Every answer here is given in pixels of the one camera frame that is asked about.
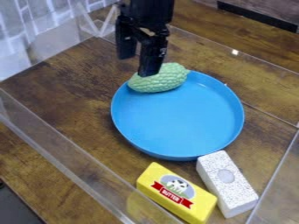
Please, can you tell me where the blue round tray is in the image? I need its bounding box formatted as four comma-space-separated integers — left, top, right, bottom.
111, 71, 246, 161

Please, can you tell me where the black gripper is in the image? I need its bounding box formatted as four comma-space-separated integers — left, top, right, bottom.
117, 0, 175, 77

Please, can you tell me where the white sheer curtain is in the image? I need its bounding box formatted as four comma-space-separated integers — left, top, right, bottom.
0, 0, 119, 81

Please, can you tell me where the yellow butter block toy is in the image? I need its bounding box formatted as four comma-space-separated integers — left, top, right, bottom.
137, 162, 218, 224

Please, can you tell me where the white speckled block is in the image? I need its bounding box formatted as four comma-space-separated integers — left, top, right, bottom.
197, 150, 259, 218

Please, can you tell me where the clear acrylic enclosure wall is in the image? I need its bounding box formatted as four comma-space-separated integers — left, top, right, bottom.
0, 3, 299, 224

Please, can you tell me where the green bumpy gourd toy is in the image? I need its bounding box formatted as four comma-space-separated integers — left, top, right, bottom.
127, 62, 191, 93

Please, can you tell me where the black baseboard strip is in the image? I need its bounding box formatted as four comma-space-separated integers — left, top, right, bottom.
217, 0, 299, 34

